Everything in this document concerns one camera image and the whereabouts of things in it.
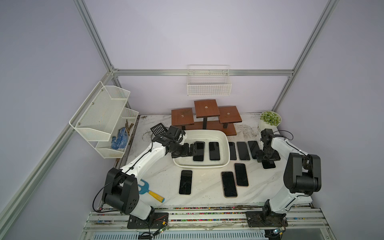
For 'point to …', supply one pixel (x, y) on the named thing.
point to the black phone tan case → (229, 188)
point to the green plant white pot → (269, 119)
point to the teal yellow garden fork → (145, 189)
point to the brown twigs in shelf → (128, 128)
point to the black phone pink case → (241, 174)
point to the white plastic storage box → (206, 135)
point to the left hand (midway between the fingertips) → (189, 155)
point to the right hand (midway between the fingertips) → (268, 161)
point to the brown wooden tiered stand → (214, 118)
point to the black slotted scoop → (158, 129)
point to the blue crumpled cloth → (120, 142)
